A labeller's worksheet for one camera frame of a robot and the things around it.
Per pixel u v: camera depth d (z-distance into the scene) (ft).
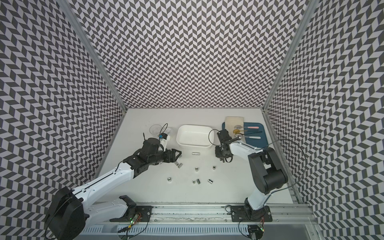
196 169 2.84
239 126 3.48
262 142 3.25
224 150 2.28
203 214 2.45
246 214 2.14
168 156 2.32
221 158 2.99
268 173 1.52
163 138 2.41
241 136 3.34
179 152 2.58
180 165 2.90
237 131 3.41
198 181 2.72
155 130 3.25
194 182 2.70
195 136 3.36
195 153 3.07
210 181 2.71
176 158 2.41
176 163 2.92
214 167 2.85
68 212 1.28
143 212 2.35
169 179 2.71
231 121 3.56
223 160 2.98
